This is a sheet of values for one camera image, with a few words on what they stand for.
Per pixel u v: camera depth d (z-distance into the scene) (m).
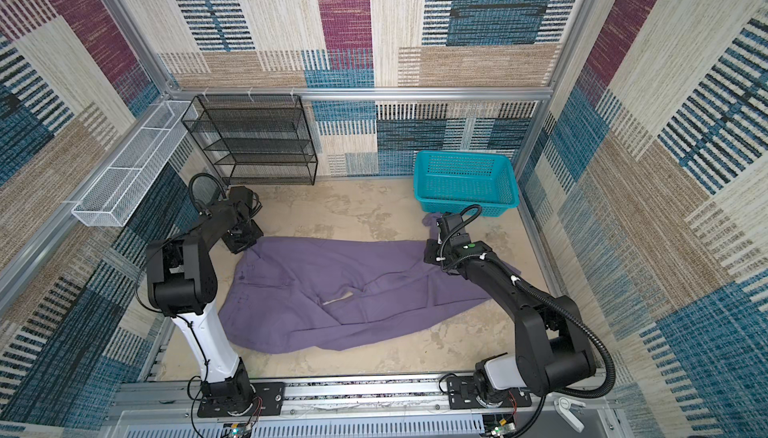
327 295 0.89
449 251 0.67
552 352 0.42
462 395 0.73
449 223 0.69
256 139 1.09
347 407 0.73
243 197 0.87
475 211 0.72
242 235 0.81
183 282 0.53
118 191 0.73
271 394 0.74
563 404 0.70
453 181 1.19
